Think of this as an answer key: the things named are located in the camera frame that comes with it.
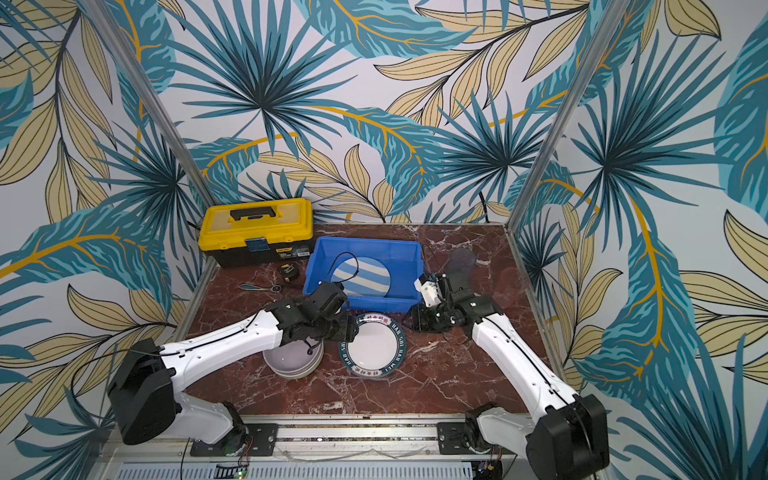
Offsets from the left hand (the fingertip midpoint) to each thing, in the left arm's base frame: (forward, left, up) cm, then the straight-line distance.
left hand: (347, 332), depth 81 cm
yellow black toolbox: (+30, +33, +5) cm, 45 cm away
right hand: (+2, -16, +3) cm, 16 cm away
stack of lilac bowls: (-7, +13, -4) cm, 15 cm away
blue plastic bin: (+32, -16, -8) cm, 37 cm away
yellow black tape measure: (+25, +23, -9) cm, 35 cm away
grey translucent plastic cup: (+29, -36, -4) cm, 46 cm away
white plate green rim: (-1, -9, -9) cm, 12 cm away
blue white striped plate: (+26, -2, -11) cm, 28 cm away
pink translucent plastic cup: (+24, -54, -8) cm, 59 cm away
